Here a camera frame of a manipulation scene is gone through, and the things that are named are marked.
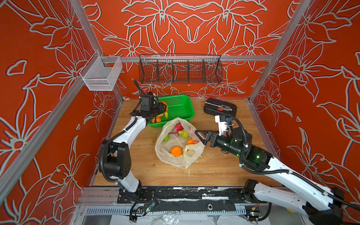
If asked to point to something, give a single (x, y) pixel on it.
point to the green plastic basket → (178, 106)
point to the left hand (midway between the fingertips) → (163, 104)
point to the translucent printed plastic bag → (177, 144)
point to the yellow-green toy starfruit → (183, 133)
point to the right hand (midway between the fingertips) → (197, 132)
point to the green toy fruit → (167, 138)
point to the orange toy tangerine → (176, 151)
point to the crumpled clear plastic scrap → (170, 218)
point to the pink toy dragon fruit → (178, 127)
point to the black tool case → (220, 108)
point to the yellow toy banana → (166, 114)
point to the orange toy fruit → (158, 119)
